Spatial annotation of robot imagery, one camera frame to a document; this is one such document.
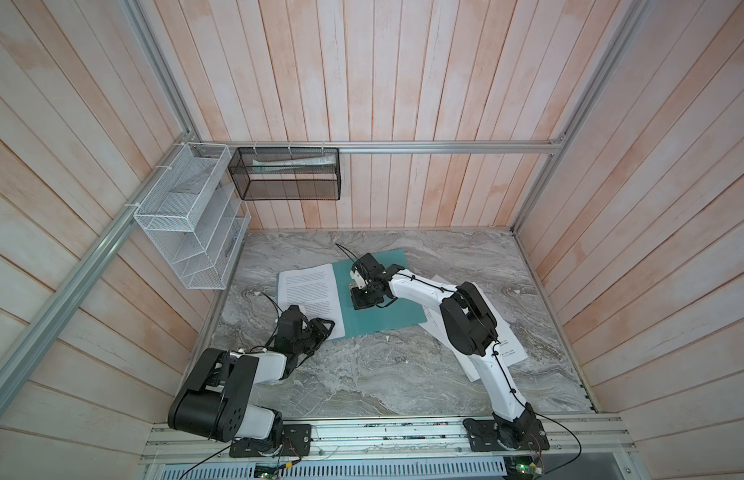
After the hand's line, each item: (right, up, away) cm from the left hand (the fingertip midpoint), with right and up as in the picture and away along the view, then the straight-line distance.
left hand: (333, 332), depth 91 cm
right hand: (+6, +8, +8) cm, 13 cm away
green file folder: (+18, +4, +7) cm, 20 cm away
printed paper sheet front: (-8, +12, +12) cm, 18 cm away
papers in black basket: (-20, +51, -2) cm, 55 cm away
